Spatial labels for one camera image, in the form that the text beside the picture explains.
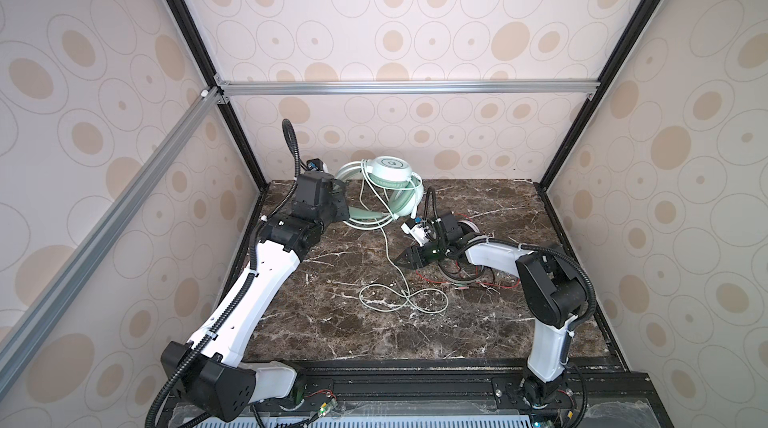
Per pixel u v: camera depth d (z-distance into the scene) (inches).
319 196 21.3
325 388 29.3
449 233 29.9
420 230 33.6
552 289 19.9
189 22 30.1
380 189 26.9
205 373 14.5
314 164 25.0
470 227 37.9
